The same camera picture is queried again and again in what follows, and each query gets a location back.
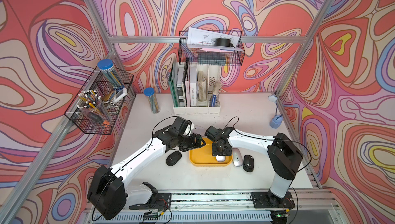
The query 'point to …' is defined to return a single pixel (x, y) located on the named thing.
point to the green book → (173, 82)
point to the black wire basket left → (112, 100)
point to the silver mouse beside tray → (237, 159)
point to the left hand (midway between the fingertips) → (202, 145)
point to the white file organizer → (199, 87)
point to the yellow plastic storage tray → (203, 156)
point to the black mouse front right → (248, 163)
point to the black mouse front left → (173, 158)
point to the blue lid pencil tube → (149, 92)
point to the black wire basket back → (187, 55)
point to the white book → (193, 77)
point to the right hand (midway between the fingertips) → (220, 156)
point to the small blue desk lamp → (275, 122)
